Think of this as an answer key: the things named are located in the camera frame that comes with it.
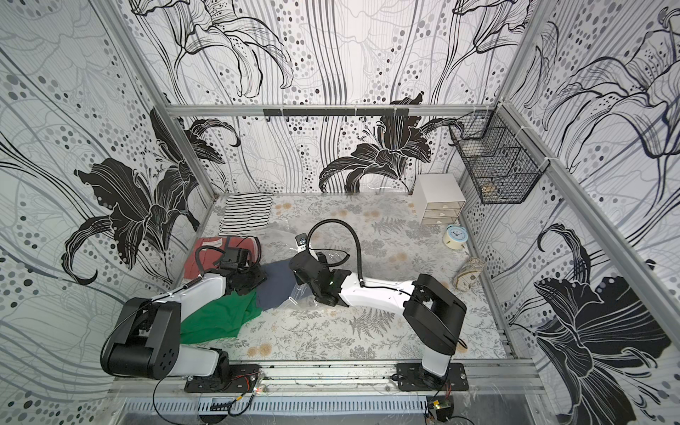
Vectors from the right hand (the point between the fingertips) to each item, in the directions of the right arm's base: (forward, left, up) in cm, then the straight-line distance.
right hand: (306, 256), depth 84 cm
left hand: (-2, +16, -12) cm, 20 cm away
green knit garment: (-18, +26, -9) cm, 33 cm away
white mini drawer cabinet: (+28, -50, -3) cm, 57 cm away
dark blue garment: (-6, +11, -10) cm, 16 cm away
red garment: (-5, +27, +11) cm, 29 cm away
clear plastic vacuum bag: (-12, 0, -3) cm, 13 cm away
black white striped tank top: (+29, +32, -12) cm, 45 cm away
